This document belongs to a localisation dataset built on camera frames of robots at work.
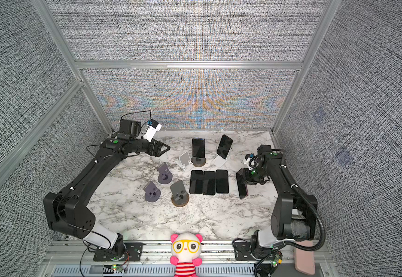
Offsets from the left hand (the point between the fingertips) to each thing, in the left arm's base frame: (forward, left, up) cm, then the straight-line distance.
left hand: (164, 145), depth 81 cm
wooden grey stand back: (+6, -16, -23) cm, 29 cm away
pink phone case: (-46, -57, -22) cm, 76 cm away
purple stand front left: (-15, +8, -19) cm, 25 cm away
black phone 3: (+4, -30, -7) cm, 31 cm away
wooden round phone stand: (-17, -6, -20) cm, 27 cm away
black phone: (-7, -15, -24) cm, 29 cm away
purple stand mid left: (-4, +2, -20) cm, 21 cm away
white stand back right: (+6, -29, -23) cm, 38 cm away
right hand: (-12, -39, -15) cm, 43 cm away
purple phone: (-11, -38, -19) cm, 43 cm away
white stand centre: (+2, -8, -17) cm, 19 cm away
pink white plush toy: (-40, -10, -17) cm, 45 cm away
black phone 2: (+17, -17, -22) cm, 32 cm away
